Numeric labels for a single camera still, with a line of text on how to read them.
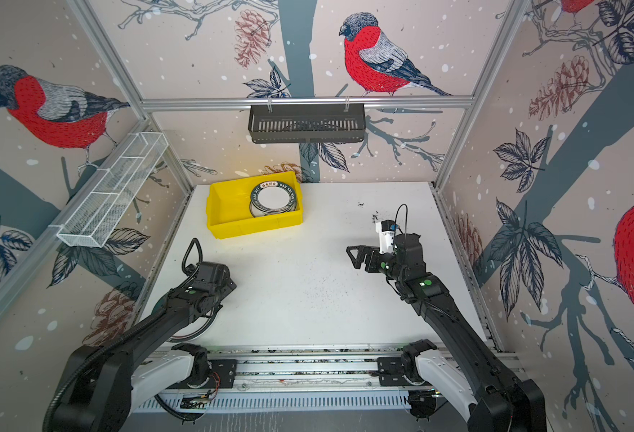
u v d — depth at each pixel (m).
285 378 0.73
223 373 0.73
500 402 0.37
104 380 0.40
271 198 1.09
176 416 0.67
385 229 0.70
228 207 1.11
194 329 0.79
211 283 0.69
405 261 0.59
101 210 0.73
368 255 0.69
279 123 1.07
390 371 0.73
